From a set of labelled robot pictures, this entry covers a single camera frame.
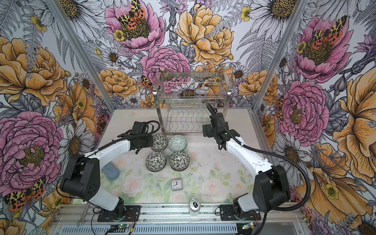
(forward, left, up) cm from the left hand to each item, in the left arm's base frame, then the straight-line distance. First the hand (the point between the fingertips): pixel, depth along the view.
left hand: (149, 145), depth 92 cm
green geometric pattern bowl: (+4, -17, -4) cm, 18 cm away
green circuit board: (-40, +7, -6) cm, 42 cm away
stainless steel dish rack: (+42, -24, 0) cm, 48 cm away
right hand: (+3, -39, +11) cm, 41 cm away
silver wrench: (-38, +28, -7) cm, 47 cm away
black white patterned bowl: (-9, -19, -3) cm, 21 cm away
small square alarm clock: (-22, -18, -4) cm, 29 cm away
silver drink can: (-35, -27, +8) cm, 45 cm away
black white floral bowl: (+4, -6, -3) cm, 8 cm away
